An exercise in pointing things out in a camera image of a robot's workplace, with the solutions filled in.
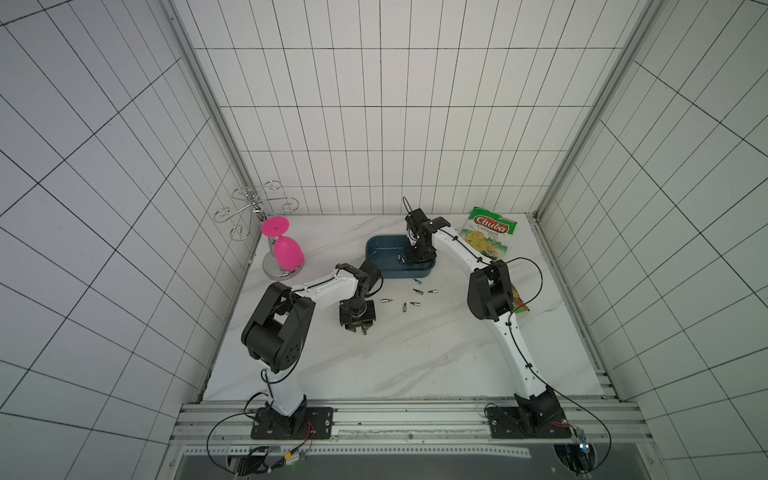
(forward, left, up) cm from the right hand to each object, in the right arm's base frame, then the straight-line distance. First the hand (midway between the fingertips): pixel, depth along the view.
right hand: (403, 260), depth 106 cm
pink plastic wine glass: (-12, +34, +18) cm, 40 cm away
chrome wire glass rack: (-4, +43, +29) cm, 52 cm away
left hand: (-28, +13, +1) cm, 31 cm away
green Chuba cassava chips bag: (+15, -33, -1) cm, 36 cm away
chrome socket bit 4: (-18, -1, -1) cm, 18 cm away
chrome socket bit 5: (-17, -4, -1) cm, 17 cm away
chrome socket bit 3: (-12, -10, -1) cm, 16 cm away
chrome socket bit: (-17, +5, 0) cm, 18 cm away
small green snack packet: (-16, -38, 0) cm, 41 cm away
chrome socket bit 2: (-12, -5, -1) cm, 13 cm away
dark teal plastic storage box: (+2, +6, +1) cm, 6 cm away
